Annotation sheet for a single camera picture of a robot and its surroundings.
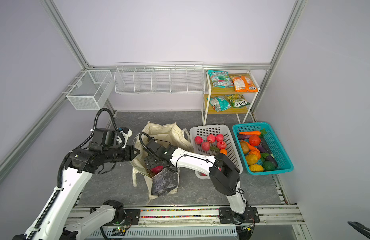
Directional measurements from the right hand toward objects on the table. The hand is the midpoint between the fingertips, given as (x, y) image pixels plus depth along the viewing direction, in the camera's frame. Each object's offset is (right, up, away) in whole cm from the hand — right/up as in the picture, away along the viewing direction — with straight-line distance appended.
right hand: (153, 160), depth 82 cm
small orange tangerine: (+41, +4, +9) cm, 42 cm away
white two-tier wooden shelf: (+43, +39, +4) cm, 58 cm away
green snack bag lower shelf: (+53, +37, +19) cm, 67 cm away
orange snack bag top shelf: (+51, +43, +2) cm, 67 cm away
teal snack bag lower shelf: (+40, +34, +17) cm, 55 cm away
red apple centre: (+41, +7, +13) cm, 43 cm away
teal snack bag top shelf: (+39, +47, +6) cm, 62 cm away
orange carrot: (+63, +14, +19) cm, 67 cm away
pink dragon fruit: (+3, -3, -7) cm, 8 cm away
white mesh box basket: (-43, +42, +14) cm, 62 cm away
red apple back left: (+26, +10, +15) cm, 31 cm away
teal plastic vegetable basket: (+75, -3, +2) cm, 75 cm away
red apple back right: (+40, +11, +17) cm, 45 cm away
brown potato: (+56, +6, +12) cm, 57 cm away
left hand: (-3, +6, -13) cm, 15 cm away
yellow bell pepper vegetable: (+56, 0, +2) cm, 56 cm away
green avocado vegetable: (+65, -4, +2) cm, 65 cm away
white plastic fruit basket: (+29, +16, +17) cm, 37 cm away
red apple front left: (+31, +6, +12) cm, 33 cm away
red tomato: (+62, +10, +12) cm, 64 cm away
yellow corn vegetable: (+59, -5, +2) cm, 59 cm away
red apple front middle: (+34, +11, +15) cm, 39 cm away
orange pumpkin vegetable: (+61, +3, +9) cm, 62 cm away
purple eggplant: (+67, +4, +12) cm, 68 cm away
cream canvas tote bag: (+12, +14, 0) cm, 18 cm away
